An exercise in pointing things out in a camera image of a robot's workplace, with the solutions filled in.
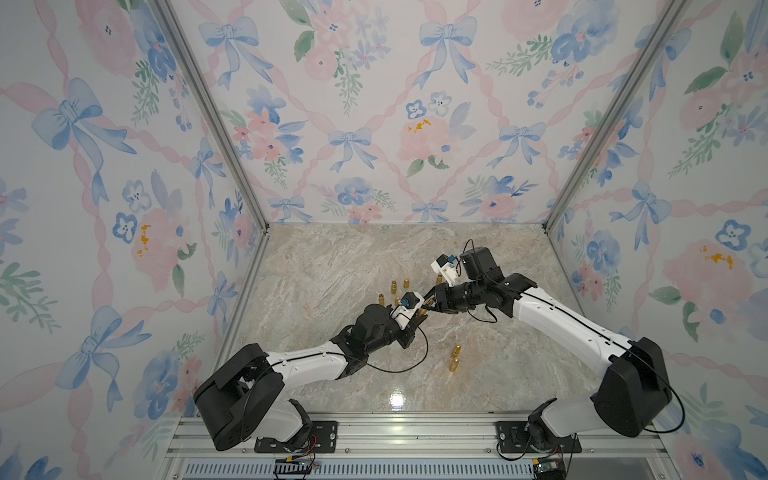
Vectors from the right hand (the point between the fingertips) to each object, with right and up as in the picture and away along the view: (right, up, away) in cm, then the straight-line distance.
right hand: (424, 304), depth 78 cm
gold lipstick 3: (-12, -1, +17) cm, 21 cm away
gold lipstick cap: (-3, +3, +23) cm, 24 cm away
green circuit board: (+30, -39, -5) cm, 50 cm away
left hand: (0, -2, +2) cm, 3 cm away
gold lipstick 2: (-7, +2, +22) cm, 23 cm away
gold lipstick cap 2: (-7, +2, -10) cm, 13 cm away
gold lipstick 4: (+9, -17, +4) cm, 20 cm away
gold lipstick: (0, -2, 0) cm, 2 cm away
